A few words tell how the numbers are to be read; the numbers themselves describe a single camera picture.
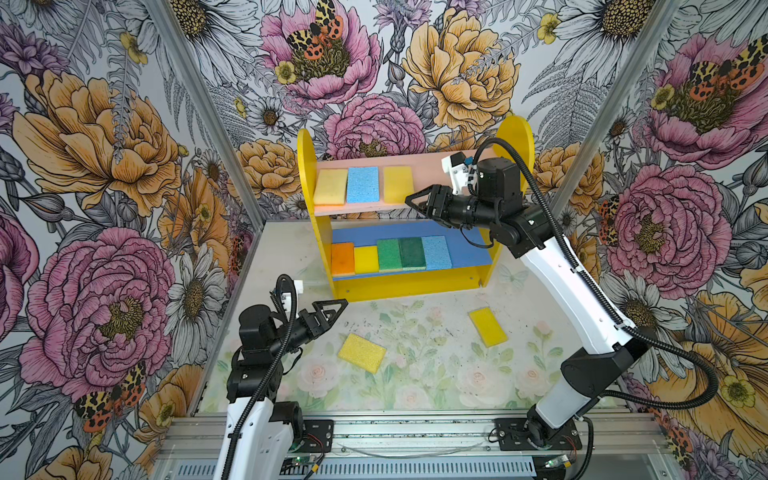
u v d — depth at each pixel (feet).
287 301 2.21
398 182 2.39
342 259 2.94
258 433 1.56
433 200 1.91
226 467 1.43
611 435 2.50
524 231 1.53
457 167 1.96
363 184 2.37
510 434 2.42
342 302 2.20
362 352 2.86
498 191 1.61
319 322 2.00
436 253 3.02
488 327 3.09
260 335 1.76
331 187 2.31
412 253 3.01
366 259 2.94
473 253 2.99
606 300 1.41
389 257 2.98
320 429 2.48
